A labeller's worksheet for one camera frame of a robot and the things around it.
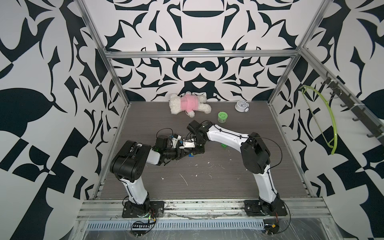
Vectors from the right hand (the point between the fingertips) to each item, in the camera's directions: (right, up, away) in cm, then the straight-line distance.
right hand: (193, 146), depth 92 cm
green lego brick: (+12, +6, -30) cm, 33 cm away
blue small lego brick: (-2, -5, -2) cm, 6 cm away
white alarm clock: (+37, +26, +22) cm, 50 cm away
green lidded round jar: (+20, +18, +13) cm, 30 cm away
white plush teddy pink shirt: (-3, +28, +16) cm, 32 cm away
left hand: (-3, -3, -1) cm, 4 cm away
